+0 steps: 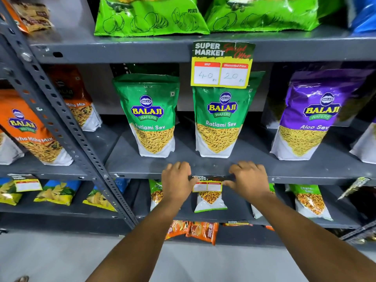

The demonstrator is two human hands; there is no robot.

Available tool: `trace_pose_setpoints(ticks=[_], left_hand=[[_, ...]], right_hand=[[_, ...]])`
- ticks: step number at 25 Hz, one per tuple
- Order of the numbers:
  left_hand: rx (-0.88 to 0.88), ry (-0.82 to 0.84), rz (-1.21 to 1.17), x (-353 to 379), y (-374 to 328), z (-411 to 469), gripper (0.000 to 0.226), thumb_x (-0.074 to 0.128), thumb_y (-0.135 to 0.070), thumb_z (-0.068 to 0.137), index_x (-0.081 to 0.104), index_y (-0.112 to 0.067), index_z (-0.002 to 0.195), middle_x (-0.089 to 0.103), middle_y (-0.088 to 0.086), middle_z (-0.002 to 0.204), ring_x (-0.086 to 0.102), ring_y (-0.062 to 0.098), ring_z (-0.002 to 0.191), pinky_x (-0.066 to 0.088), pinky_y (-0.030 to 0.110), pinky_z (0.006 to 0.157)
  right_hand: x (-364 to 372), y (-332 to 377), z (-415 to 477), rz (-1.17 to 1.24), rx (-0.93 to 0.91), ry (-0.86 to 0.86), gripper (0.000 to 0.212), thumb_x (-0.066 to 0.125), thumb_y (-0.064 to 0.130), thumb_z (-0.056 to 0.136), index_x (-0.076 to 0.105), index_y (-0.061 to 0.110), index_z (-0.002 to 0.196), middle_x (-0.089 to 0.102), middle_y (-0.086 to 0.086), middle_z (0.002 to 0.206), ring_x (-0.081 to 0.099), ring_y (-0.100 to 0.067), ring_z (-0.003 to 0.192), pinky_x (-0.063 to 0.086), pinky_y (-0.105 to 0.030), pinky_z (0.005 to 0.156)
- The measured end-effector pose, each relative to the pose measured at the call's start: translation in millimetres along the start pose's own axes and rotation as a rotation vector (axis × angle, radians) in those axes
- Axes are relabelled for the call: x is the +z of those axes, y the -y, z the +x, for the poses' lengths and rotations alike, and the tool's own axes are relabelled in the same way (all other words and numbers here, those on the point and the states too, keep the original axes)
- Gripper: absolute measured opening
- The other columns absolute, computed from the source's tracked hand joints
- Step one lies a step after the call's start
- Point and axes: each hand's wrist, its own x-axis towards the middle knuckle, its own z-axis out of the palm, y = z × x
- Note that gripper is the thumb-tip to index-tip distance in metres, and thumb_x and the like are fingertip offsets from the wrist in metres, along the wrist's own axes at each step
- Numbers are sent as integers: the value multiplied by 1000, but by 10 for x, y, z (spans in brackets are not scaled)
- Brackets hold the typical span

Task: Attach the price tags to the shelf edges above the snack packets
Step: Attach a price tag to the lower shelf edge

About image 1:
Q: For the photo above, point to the person's left hand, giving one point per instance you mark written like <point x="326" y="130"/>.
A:
<point x="176" y="185"/>

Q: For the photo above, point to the person's right hand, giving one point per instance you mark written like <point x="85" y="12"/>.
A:
<point x="251" y="183"/>

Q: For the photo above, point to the person's left thumb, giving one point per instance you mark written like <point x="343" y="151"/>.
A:
<point x="194" y="182"/>

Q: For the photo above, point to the person's right thumb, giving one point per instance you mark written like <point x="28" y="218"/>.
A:
<point x="229" y="185"/>

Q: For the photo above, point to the small yellow price tag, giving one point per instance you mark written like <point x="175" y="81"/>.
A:
<point x="26" y="184"/>
<point x="237" y="223"/>
<point x="354" y="187"/>
<point x="208" y="186"/>

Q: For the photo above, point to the person's left forearm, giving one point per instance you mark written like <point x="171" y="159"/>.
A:
<point x="138" y="243"/>

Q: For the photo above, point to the person's right forearm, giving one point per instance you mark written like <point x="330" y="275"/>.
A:
<point x="308" y="243"/>

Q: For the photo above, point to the small green snack pouch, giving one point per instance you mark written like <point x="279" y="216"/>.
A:
<point x="210" y="201"/>
<point x="311" y="201"/>
<point x="155" y="195"/>
<point x="258" y="211"/>

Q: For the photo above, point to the grey metal shelf rack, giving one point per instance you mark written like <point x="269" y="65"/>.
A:
<point x="258" y="161"/>

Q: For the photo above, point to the orange snack packet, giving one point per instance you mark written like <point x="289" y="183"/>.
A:
<point x="176" y="229"/>
<point x="204" y="232"/>

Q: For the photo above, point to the green sev snack pouch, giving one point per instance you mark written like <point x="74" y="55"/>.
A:
<point x="151" y="114"/>
<point x="220" y="120"/>

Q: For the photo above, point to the yellow blue chips packet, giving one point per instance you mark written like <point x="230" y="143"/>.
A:
<point x="57" y="192"/>
<point x="98" y="199"/>
<point x="7" y="192"/>

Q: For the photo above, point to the large yellow price tag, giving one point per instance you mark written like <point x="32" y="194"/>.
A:
<point x="222" y="67"/>

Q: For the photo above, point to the green chips bag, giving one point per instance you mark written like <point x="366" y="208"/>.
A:
<point x="147" y="17"/>
<point x="264" y="13"/>

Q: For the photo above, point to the person's foot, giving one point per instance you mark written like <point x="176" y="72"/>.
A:
<point x="22" y="279"/>

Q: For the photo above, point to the blue snack bag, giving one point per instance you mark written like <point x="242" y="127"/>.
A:
<point x="362" y="13"/>

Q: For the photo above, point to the brown snack packet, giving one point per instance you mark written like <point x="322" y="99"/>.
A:
<point x="32" y="16"/>

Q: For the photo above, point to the grey slotted rack post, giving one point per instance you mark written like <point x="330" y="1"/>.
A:
<point x="61" y="114"/>

